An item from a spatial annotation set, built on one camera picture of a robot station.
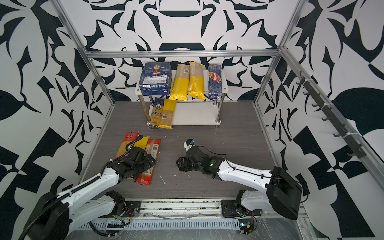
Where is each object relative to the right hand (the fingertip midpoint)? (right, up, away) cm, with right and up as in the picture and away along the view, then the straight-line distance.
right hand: (180, 162), depth 78 cm
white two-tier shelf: (+5, +27, +27) cm, 38 cm away
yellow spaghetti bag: (-10, +26, +23) cm, 36 cm away
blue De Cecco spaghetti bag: (-18, +26, +23) cm, 39 cm away
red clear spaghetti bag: (-17, +4, +13) cm, 22 cm away
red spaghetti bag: (-35, +10, +19) cm, 41 cm away
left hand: (-17, -2, +7) cm, 18 cm away
